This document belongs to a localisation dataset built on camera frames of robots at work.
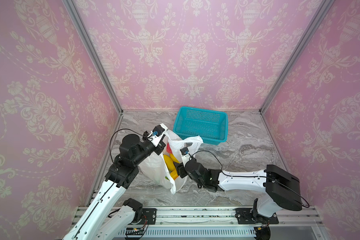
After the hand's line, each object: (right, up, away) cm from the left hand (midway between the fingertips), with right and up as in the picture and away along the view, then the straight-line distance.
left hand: (167, 131), depth 66 cm
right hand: (+4, -16, +13) cm, 21 cm away
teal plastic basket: (+28, +2, +46) cm, 54 cm away
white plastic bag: (-8, -19, +8) cm, 22 cm away
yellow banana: (-1, -18, +22) cm, 29 cm away
